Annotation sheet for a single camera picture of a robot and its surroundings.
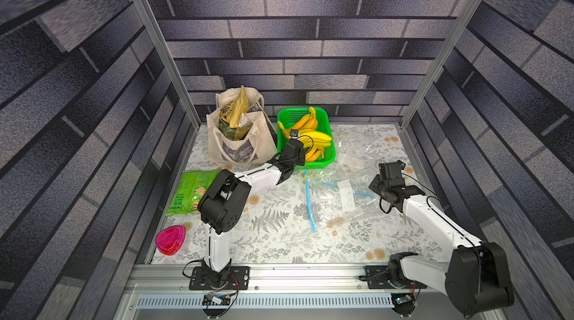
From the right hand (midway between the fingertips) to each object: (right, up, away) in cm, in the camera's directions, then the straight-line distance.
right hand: (377, 181), depth 88 cm
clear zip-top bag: (-2, +13, +22) cm, 25 cm away
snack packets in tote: (-58, +25, +1) cm, 63 cm away
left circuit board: (-62, -35, -17) cm, 73 cm away
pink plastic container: (-75, -17, -16) cm, 79 cm away
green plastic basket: (-36, +30, +29) cm, 55 cm away
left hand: (-31, +14, +7) cm, 34 cm away
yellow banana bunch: (-25, +16, +9) cm, 31 cm away
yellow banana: (-25, +10, +15) cm, 31 cm away
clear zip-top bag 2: (-17, -8, +5) cm, 19 cm away
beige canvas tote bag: (-48, +15, +1) cm, 50 cm away
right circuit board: (+2, -37, -18) cm, 41 cm away
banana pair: (-26, +27, +24) cm, 45 cm away
